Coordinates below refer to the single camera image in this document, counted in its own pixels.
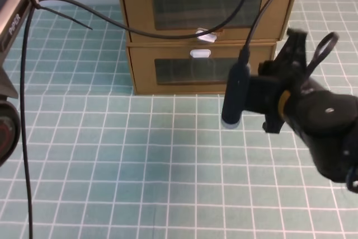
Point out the brown shoebox drawer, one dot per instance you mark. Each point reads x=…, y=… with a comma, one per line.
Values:
x=184, y=17
x=168, y=68

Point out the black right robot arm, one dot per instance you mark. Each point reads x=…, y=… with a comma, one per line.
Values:
x=333, y=143

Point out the cyan checkered tablecloth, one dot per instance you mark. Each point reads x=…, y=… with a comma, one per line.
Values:
x=106, y=163

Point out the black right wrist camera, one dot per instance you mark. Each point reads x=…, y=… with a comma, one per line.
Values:
x=235, y=95

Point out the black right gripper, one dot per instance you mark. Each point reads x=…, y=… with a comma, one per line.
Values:
x=281, y=90

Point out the white drawer handle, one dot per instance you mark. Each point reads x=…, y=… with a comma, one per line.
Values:
x=200, y=53
x=207, y=38

